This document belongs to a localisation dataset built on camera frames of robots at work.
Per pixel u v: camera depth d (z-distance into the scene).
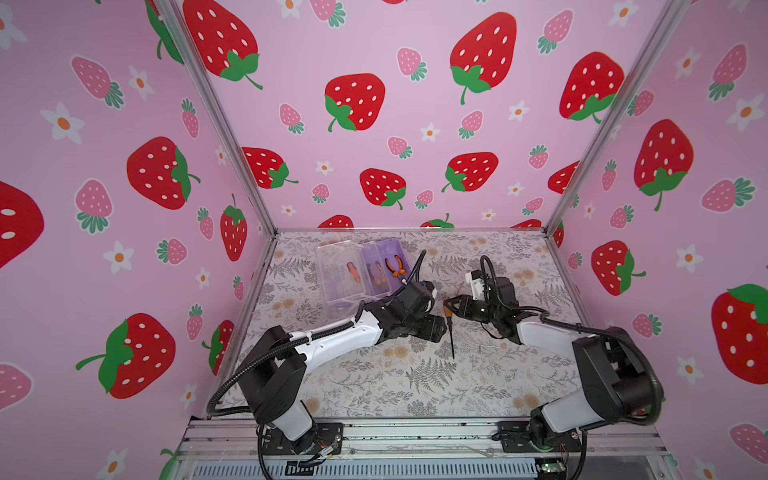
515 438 0.73
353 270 0.97
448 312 0.88
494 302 0.72
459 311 0.83
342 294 1.04
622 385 0.45
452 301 0.88
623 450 0.73
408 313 0.64
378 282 1.03
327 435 0.75
